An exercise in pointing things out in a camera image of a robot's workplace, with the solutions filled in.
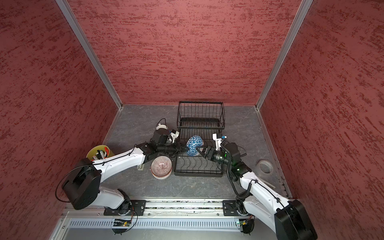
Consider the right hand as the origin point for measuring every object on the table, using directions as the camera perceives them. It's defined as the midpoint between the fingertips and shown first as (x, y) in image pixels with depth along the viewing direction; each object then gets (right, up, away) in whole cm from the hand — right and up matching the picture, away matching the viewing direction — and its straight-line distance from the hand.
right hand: (196, 153), depth 76 cm
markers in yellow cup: (-54, -3, +7) cm, 55 cm away
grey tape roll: (+42, -12, +14) cm, 46 cm away
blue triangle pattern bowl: (-2, +4, +6) cm, 8 cm away
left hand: (-4, 0, +4) cm, 5 cm away
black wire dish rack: (+5, +18, +31) cm, 36 cm away
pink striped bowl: (-20, -9, +8) cm, 24 cm away
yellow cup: (-56, 0, +4) cm, 56 cm away
